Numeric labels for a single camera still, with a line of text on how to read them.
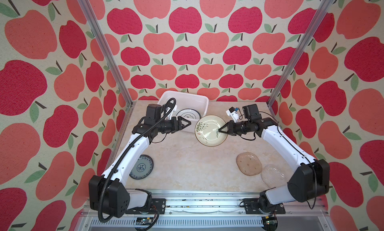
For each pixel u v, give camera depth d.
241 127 0.69
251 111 0.65
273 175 0.86
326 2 0.71
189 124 0.72
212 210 0.73
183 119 0.70
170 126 0.67
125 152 0.47
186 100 1.09
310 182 0.42
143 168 0.86
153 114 0.59
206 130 0.80
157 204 0.75
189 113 1.09
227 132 0.73
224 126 0.76
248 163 0.88
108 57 0.93
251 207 0.73
